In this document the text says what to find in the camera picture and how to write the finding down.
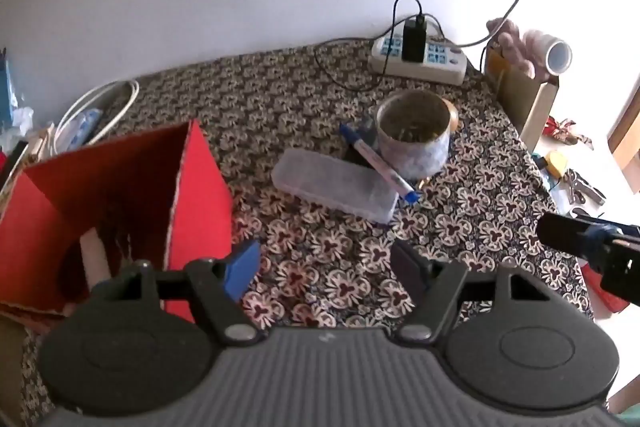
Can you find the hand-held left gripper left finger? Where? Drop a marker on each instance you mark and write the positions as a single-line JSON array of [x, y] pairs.
[[242, 269]]

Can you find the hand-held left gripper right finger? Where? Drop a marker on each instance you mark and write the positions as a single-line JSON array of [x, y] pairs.
[[407, 267]]

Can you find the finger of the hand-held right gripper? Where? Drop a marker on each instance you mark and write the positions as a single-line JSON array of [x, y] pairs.
[[560, 232], [622, 267]]

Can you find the red cardboard box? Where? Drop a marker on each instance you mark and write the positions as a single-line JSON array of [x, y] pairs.
[[200, 207]]

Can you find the blue white marker pen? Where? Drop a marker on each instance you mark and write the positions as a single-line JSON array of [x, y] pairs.
[[380, 164]]

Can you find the clear tape roll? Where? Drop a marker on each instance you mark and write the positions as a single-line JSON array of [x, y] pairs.
[[415, 157]]

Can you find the clear plastic case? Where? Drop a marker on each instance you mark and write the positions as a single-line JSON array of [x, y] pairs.
[[325, 182]]

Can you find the metal pliers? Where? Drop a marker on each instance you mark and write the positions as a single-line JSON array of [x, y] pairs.
[[582, 189]]

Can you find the yellow tape measure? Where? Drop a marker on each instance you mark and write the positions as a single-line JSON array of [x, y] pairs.
[[556, 162]]

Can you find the red ribbon bow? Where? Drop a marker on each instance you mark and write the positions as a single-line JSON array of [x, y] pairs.
[[565, 129]]

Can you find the small brown cardboard box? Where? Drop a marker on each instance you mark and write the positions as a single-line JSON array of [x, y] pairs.
[[530, 107]]

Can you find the beige cylinder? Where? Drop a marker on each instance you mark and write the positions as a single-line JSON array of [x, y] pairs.
[[95, 257]]

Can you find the white tube roll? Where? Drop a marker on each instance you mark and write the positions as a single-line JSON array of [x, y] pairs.
[[557, 56]]

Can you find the pink plush toy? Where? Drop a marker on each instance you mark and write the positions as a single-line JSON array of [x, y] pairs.
[[515, 42]]

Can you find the white power strip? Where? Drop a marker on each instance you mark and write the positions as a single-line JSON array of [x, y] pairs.
[[440, 62]]

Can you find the small blue white packet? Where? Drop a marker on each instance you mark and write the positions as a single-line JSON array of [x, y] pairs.
[[82, 124]]

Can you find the black charger adapter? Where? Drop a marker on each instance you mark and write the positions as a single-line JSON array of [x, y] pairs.
[[413, 42]]

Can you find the clear plastic bag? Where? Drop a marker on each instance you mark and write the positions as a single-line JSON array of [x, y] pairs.
[[22, 119]]

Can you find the wooden picture frame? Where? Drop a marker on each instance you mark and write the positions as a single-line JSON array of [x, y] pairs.
[[37, 147]]

